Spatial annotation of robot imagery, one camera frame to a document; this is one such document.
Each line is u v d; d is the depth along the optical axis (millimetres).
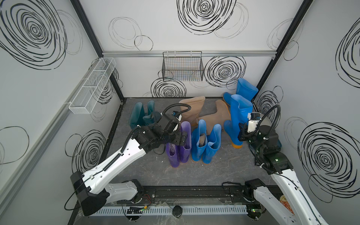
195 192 768
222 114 1016
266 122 1020
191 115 957
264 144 520
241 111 632
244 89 922
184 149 635
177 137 608
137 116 784
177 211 610
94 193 389
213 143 681
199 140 682
